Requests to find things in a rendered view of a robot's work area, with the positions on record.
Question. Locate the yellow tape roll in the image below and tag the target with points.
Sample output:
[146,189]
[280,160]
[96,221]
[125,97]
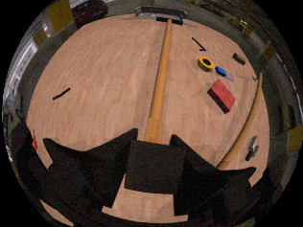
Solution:
[205,64]

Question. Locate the red flat block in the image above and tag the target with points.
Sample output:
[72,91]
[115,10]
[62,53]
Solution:
[221,96]

